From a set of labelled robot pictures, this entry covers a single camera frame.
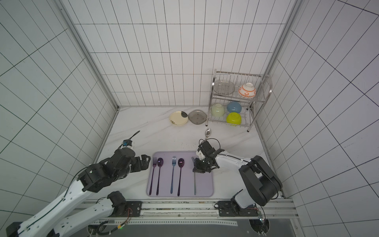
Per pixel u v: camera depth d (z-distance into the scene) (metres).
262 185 0.43
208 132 1.01
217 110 1.07
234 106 1.08
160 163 0.88
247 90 0.86
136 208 0.73
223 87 0.95
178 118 1.11
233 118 1.01
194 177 0.83
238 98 0.84
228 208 0.71
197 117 1.14
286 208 0.74
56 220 0.42
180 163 0.87
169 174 0.84
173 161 0.89
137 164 0.64
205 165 0.74
